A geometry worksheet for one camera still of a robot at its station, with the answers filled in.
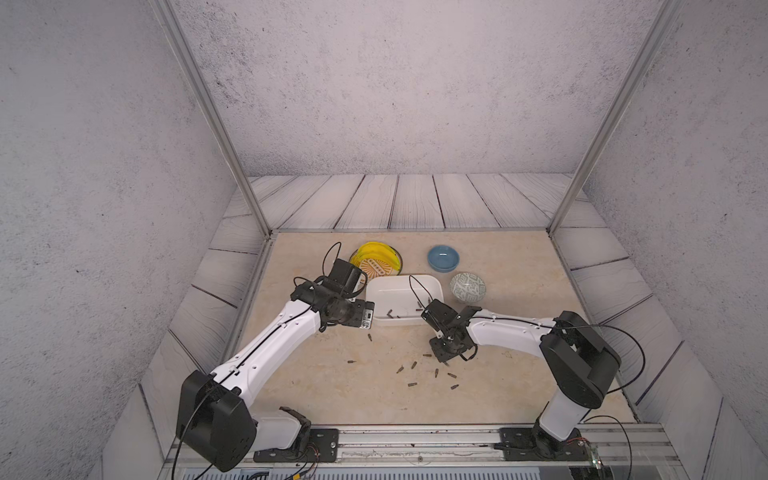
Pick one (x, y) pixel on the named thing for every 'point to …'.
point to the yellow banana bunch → (375, 249)
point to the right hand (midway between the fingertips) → (444, 351)
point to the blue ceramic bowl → (443, 258)
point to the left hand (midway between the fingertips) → (361, 314)
